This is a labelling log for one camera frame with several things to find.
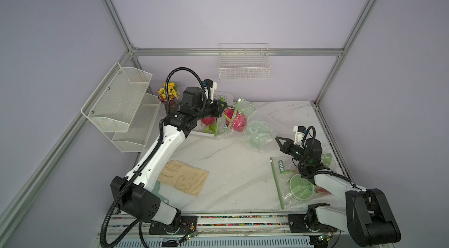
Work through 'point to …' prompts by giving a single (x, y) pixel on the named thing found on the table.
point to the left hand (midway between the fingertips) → (224, 106)
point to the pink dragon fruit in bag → (235, 119)
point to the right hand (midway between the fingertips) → (276, 140)
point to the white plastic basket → (227, 98)
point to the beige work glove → (189, 179)
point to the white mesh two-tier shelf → (121, 109)
